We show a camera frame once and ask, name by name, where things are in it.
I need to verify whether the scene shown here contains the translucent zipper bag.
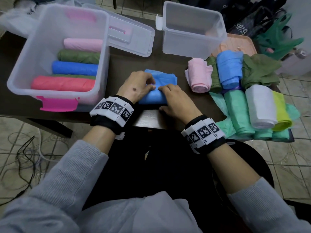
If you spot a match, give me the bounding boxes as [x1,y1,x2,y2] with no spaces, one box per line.
[0,0,83,38]

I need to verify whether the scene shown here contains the red plastic bag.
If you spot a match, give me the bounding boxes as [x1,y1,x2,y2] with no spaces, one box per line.
[31,75,96,93]

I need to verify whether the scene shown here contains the purple bag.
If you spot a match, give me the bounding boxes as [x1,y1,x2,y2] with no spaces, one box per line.
[220,87,243,94]

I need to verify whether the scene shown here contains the black wristband with markers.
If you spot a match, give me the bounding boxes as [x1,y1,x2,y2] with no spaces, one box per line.
[181,115,226,154]
[89,95,135,135]

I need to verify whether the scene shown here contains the black right wristband with markers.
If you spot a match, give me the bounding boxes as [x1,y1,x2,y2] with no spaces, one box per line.
[181,115,226,154]

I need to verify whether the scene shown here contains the tangled dark floor cables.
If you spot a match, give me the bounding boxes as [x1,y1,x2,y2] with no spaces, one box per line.
[0,131,71,206]

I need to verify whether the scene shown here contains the clear lid pink handle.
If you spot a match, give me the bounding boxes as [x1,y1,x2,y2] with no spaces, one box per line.
[82,3,156,58]

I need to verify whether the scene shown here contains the olive green bag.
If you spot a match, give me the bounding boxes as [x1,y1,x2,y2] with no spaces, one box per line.
[242,53,282,90]
[52,74,97,80]
[206,56,222,93]
[57,49,100,65]

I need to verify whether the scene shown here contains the black chair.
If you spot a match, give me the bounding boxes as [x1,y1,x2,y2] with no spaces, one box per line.
[112,0,170,10]

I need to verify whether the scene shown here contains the person's right hand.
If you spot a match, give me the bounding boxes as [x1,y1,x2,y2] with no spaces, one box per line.
[158,84,202,125]

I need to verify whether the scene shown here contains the green plastic bag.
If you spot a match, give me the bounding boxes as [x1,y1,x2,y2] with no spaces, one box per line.
[255,14,305,61]

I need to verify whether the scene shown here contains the person's right forearm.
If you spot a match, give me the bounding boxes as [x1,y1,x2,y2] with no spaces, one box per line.
[206,144,311,233]

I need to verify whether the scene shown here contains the person's left hand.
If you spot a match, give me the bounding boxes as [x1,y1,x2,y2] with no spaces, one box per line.
[116,71,156,104]

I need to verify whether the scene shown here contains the person's black trousers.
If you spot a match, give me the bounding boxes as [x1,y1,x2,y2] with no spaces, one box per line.
[82,127,253,233]

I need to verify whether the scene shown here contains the white bag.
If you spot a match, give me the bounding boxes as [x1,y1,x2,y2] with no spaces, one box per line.
[245,84,278,129]

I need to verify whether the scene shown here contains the black round stool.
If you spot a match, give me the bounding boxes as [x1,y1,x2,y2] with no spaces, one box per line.
[213,140,275,216]

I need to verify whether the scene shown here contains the person's left forearm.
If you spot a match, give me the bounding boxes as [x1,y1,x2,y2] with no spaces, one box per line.
[0,126,117,233]

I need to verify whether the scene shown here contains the large clear storage bin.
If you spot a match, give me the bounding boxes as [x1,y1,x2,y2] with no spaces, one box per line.
[6,3,110,112]

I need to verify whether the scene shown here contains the small clear plastic bin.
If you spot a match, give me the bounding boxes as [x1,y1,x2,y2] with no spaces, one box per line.
[155,1,228,61]

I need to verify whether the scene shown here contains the thick white floor cable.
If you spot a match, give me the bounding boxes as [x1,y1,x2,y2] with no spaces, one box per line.
[38,128,61,162]

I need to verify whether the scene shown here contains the pink plastic bag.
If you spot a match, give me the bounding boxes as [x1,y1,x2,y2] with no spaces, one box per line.
[184,58,213,93]
[63,38,104,53]

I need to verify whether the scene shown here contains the black left wristband with markers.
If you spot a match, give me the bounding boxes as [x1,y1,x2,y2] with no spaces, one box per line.
[89,95,135,135]

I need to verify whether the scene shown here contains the yellow-green bag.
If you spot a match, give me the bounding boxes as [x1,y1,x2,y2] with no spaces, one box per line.
[272,91,293,132]

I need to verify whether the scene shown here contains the dark patterned bag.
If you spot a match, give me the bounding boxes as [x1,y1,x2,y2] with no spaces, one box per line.
[227,0,290,38]

